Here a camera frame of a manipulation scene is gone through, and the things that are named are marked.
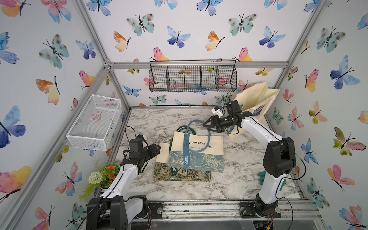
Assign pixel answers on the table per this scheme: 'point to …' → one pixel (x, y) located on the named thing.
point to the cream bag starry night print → (255, 99)
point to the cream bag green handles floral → (163, 172)
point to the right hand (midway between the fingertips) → (205, 126)
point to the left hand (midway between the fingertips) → (159, 146)
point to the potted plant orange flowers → (103, 177)
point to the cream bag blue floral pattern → (197, 152)
